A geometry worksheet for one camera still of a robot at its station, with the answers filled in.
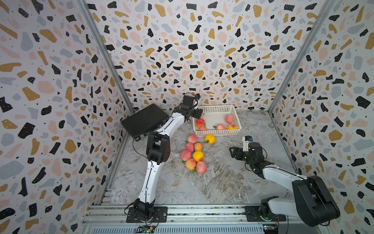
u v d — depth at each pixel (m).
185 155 0.90
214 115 1.17
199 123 1.06
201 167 0.84
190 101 0.82
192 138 0.99
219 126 1.05
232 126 1.04
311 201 0.42
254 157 0.70
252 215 0.73
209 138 0.99
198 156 0.90
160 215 0.73
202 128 1.04
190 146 0.95
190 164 0.86
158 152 0.62
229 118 1.10
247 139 0.81
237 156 0.82
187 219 0.73
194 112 0.93
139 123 1.13
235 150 0.82
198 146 0.93
